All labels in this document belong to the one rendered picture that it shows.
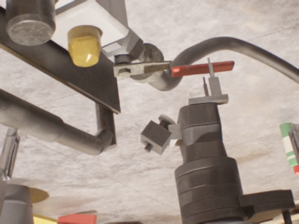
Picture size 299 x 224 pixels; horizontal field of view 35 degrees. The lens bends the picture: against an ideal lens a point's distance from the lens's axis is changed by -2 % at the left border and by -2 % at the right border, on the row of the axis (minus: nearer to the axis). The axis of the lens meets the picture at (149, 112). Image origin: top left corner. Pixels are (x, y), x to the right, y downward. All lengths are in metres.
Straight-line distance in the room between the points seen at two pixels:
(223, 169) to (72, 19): 0.23
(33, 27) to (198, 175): 0.24
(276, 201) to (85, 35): 0.28
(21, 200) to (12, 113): 2.21
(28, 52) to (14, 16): 0.08
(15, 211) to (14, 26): 2.23
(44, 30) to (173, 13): 0.92
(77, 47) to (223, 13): 0.91
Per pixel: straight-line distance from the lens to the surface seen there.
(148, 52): 0.67
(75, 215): 3.51
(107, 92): 0.65
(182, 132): 0.56
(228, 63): 0.62
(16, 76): 1.59
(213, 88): 0.58
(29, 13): 0.45
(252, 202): 0.54
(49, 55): 0.56
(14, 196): 2.68
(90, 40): 0.53
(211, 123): 0.55
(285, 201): 0.56
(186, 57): 0.84
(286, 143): 2.34
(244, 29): 1.51
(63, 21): 0.54
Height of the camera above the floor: 0.77
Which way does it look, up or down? 23 degrees down
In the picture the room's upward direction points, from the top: 171 degrees clockwise
